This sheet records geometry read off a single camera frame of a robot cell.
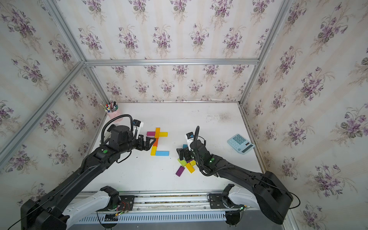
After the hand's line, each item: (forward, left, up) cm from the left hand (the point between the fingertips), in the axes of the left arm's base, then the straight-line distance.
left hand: (150, 138), depth 77 cm
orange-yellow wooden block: (+16, 0, -19) cm, 24 cm away
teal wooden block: (+5, -20, -17) cm, 26 cm away
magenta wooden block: (+15, +5, -19) cm, 25 cm away
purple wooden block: (-12, -16, -18) cm, 27 cm away
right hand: (-1, -20, -8) cm, 21 cm away
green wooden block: (-7, -18, -17) cm, 26 cm away
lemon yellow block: (-7, -24, -18) cm, 31 cm away
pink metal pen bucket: (+27, +30, -10) cm, 41 cm away
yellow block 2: (+1, +1, -17) cm, 17 cm away
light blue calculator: (+5, -57, -16) cm, 59 cm away
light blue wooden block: (0, -5, -18) cm, 19 cm away
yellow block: (+16, -4, -20) cm, 26 cm away
